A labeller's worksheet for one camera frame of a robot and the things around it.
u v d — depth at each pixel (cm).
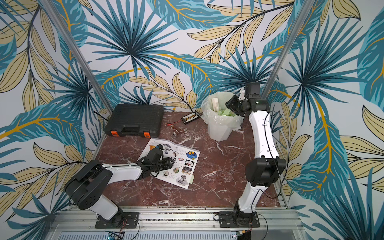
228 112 88
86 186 45
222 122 82
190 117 114
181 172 90
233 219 73
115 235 72
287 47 82
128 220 73
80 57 86
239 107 68
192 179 87
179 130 107
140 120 104
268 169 50
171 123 114
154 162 72
